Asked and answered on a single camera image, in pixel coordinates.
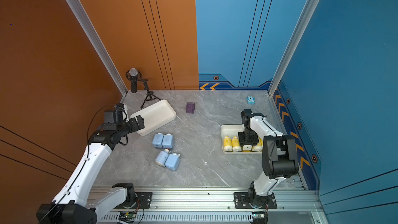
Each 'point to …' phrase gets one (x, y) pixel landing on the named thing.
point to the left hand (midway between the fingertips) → (136, 119)
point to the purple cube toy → (190, 107)
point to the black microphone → (133, 75)
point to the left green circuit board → (128, 217)
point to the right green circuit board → (258, 218)
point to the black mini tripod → (150, 95)
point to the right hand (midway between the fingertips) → (246, 144)
